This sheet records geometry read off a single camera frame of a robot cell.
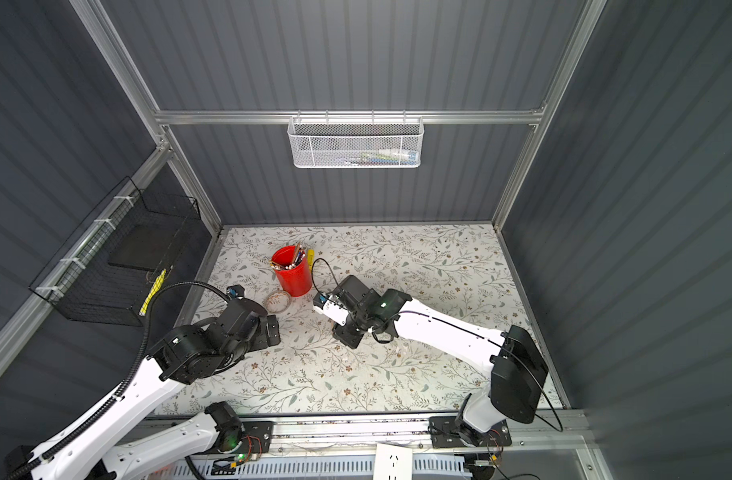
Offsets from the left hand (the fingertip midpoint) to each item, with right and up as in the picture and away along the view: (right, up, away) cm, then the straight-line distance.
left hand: (264, 328), depth 72 cm
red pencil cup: (+2, +14, +16) cm, 22 cm away
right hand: (+18, -2, +5) cm, 19 cm away
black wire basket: (-39, +14, 0) cm, 41 cm away
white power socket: (+31, -29, -5) cm, 43 cm away
